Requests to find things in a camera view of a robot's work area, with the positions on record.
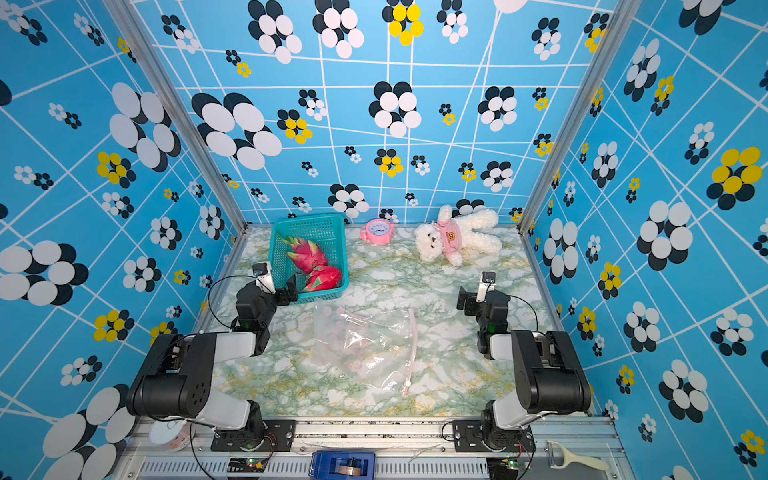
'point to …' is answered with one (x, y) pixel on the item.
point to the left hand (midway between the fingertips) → (283, 274)
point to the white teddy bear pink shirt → (452, 236)
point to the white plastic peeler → (576, 459)
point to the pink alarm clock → (377, 231)
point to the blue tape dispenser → (342, 465)
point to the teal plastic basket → (330, 233)
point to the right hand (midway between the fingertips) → (482, 287)
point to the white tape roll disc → (174, 435)
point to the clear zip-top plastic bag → (375, 347)
